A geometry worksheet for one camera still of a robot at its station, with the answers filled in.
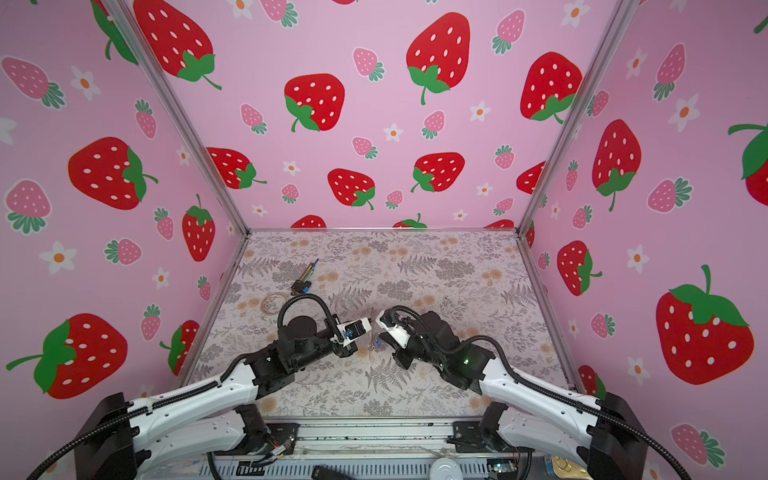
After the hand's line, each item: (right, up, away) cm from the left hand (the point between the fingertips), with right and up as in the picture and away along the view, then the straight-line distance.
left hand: (367, 315), depth 73 cm
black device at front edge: (-10, -37, -3) cm, 38 cm away
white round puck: (+19, -33, -7) cm, 39 cm away
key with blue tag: (+2, -12, +16) cm, 20 cm away
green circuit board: (+33, -36, -2) cm, 49 cm away
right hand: (+3, -5, +1) cm, 6 cm away
